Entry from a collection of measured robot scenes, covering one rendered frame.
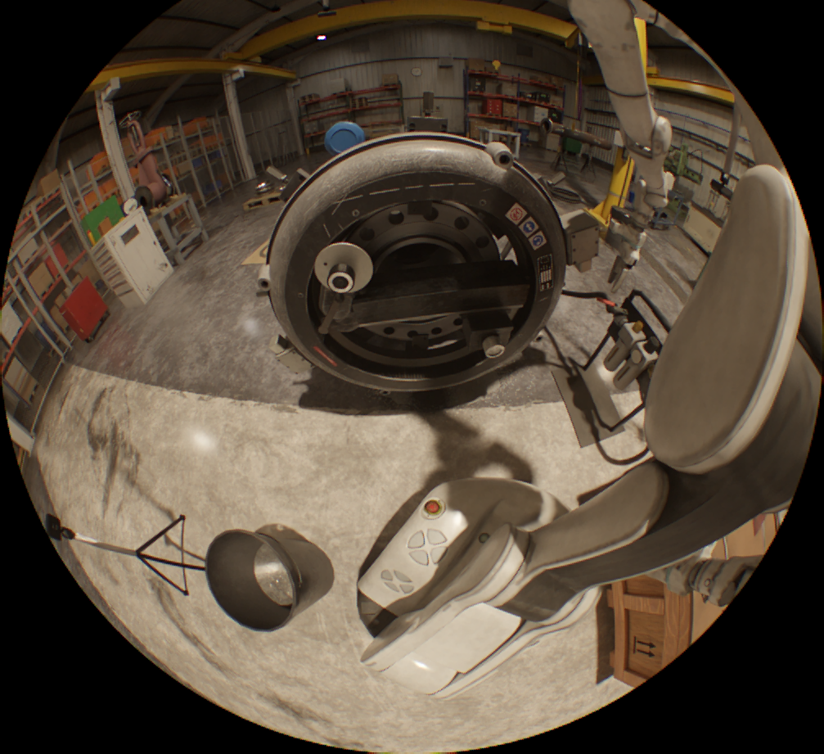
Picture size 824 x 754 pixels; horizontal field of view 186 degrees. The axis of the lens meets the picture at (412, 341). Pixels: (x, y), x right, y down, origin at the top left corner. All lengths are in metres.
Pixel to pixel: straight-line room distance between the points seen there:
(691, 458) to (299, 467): 1.14
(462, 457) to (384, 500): 0.35
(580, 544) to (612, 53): 0.62
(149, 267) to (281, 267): 3.72
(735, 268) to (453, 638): 0.66
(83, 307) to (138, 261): 1.77
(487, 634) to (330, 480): 0.79
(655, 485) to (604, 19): 0.52
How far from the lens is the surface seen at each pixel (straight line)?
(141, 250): 4.15
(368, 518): 1.03
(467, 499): 0.65
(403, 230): 0.60
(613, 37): 0.46
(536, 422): 1.17
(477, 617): 0.59
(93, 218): 7.46
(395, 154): 0.43
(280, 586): 1.04
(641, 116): 0.54
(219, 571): 0.96
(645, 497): 0.28
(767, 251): 0.21
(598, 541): 0.31
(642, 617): 1.23
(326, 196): 0.45
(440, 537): 0.65
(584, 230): 0.65
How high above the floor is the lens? 1.00
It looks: 49 degrees down
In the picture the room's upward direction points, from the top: 5 degrees counter-clockwise
